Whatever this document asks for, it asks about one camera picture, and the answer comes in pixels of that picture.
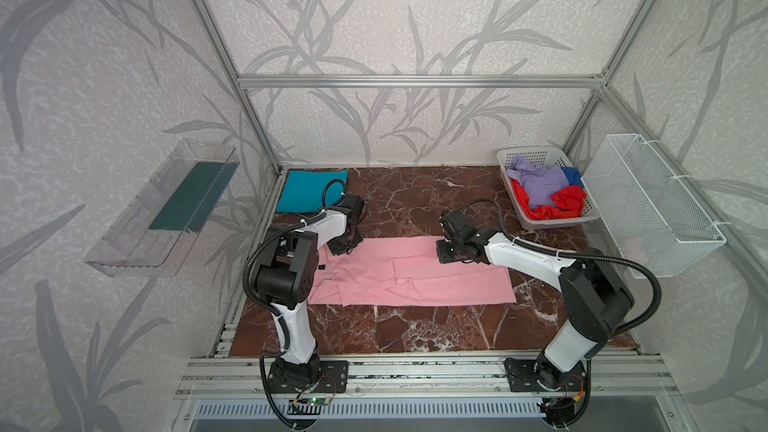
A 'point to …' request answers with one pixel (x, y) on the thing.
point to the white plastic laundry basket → (542, 156)
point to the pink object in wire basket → (634, 249)
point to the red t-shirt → (567, 202)
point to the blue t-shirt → (574, 176)
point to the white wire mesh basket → (659, 224)
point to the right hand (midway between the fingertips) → (442, 241)
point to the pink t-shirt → (403, 270)
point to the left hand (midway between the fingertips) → (351, 236)
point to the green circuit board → (318, 401)
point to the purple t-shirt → (539, 183)
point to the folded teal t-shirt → (308, 191)
